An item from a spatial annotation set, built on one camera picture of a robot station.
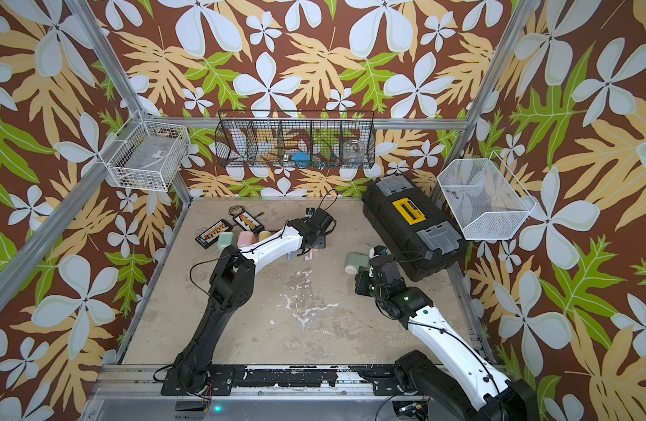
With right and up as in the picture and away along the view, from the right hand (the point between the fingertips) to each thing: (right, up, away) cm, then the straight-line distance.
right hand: (354, 276), depth 81 cm
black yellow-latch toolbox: (+21, +16, +7) cm, 27 cm away
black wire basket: (-18, +49, +17) cm, 55 cm away
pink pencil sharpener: (-15, +4, +18) cm, 24 cm away
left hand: (-12, +12, +20) cm, 26 cm away
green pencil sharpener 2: (-47, +10, +17) cm, 51 cm away
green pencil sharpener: (+2, +3, +14) cm, 14 cm away
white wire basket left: (-67, +38, +5) cm, 78 cm away
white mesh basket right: (+43, +24, +3) cm, 49 cm away
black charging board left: (-55, +12, +24) cm, 61 cm away
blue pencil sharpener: (-19, +8, -11) cm, 23 cm away
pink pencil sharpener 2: (-39, +11, +17) cm, 44 cm away
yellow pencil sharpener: (-33, +12, +18) cm, 40 cm away
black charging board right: (-42, +17, +29) cm, 54 cm away
